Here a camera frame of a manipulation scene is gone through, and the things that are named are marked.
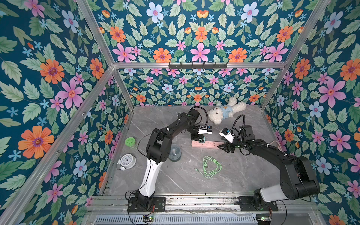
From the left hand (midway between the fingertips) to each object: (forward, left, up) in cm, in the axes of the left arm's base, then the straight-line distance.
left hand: (204, 136), depth 94 cm
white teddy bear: (+18, -13, +2) cm, 22 cm away
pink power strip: (-4, +6, -3) cm, 7 cm away
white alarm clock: (-12, +50, -3) cm, 52 cm away
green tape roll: (+1, +51, -1) cm, 51 cm away
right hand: (-5, -12, +3) cm, 14 cm away
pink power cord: (-5, -55, -10) cm, 56 cm away
